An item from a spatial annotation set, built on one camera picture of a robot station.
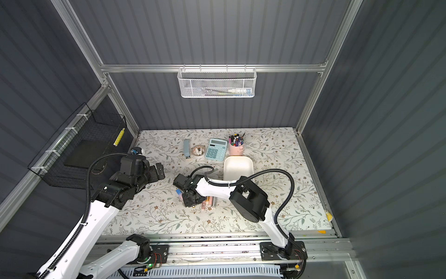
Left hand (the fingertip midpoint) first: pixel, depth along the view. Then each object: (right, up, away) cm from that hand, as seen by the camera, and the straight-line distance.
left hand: (153, 169), depth 73 cm
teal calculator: (+25, +8, +36) cm, 44 cm away
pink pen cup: (+36, +11, +26) cm, 46 cm away
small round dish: (+13, +8, +36) cm, 39 cm away
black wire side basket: (-34, +15, +8) cm, 38 cm away
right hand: (+13, -19, +15) cm, 27 cm away
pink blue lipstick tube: (+6, -15, +18) cm, 25 cm away
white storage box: (+36, -2, +29) cm, 46 cm away
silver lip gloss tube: (+25, -18, +15) cm, 34 cm away
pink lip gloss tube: (+19, -20, +14) cm, 31 cm away
